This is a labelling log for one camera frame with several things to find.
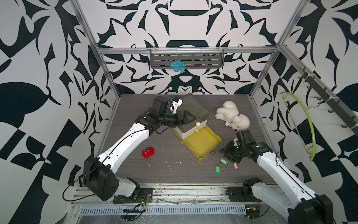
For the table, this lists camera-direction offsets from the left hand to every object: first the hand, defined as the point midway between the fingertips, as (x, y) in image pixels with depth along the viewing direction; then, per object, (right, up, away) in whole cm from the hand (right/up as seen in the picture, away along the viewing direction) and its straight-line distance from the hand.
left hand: (190, 117), depth 72 cm
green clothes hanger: (+58, +13, +14) cm, 61 cm away
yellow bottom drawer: (+9, -18, +21) cm, 29 cm away
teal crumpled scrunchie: (-6, +32, +20) cm, 38 cm away
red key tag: (+28, -30, +13) cm, 43 cm away
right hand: (+18, -19, +9) cm, 28 cm away
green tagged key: (+21, -27, +13) cm, 37 cm away
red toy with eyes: (-24, -22, +15) cm, 36 cm away
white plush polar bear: (+30, +2, +27) cm, 40 cm away
